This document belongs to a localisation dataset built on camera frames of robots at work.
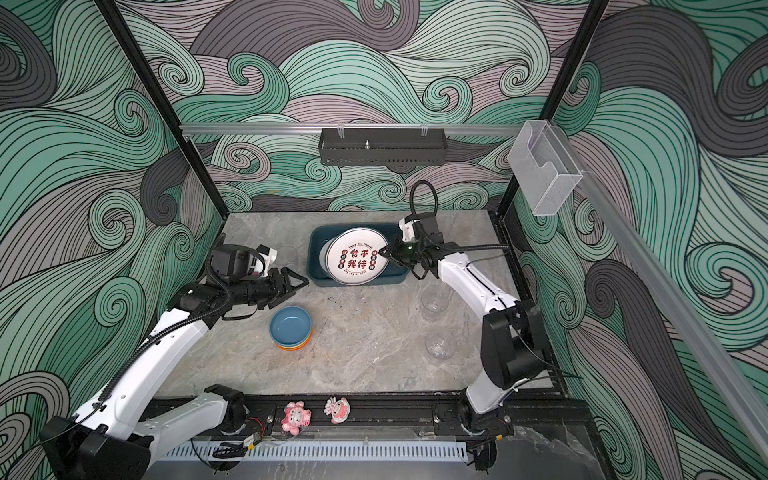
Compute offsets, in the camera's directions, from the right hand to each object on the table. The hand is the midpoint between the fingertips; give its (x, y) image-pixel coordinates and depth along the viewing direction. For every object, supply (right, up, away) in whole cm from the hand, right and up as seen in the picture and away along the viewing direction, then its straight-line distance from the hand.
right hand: (380, 251), depth 84 cm
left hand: (-19, -8, -11) cm, 24 cm away
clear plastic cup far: (+17, -15, +8) cm, 24 cm away
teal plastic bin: (+5, -8, +11) cm, 14 cm away
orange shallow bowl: (-25, -27, -3) cm, 37 cm away
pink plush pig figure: (-21, -40, -14) cm, 47 cm away
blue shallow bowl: (-26, -21, -1) cm, 33 cm away
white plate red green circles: (-8, -2, +1) cm, 9 cm away
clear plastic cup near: (+18, -28, +1) cm, 33 cm away
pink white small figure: (-11, -39, -12) cm, 42 cm away
